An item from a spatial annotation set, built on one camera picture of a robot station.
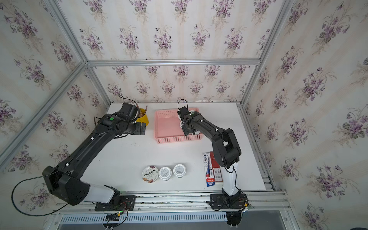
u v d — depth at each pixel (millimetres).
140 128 700
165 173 767
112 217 714
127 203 726
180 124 969
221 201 732
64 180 382
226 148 528
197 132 641
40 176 393
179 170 782
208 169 837
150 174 782
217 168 839
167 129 1048
